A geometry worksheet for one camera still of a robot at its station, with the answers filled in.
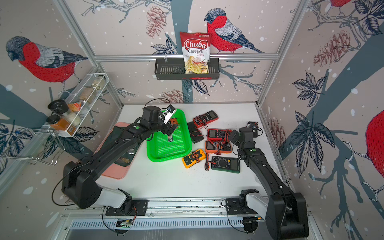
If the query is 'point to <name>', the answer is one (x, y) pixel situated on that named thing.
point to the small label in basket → (170, 138)
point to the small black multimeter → (252, 124)
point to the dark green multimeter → (230, 165)
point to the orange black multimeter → (218, 147)
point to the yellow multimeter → (193, 158)
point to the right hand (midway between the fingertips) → (238, 134)
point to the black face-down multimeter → (195, 134)
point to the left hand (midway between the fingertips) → (173, 116)
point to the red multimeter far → (201, 121)
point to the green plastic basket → (161, 147)
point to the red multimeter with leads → (219, 135)
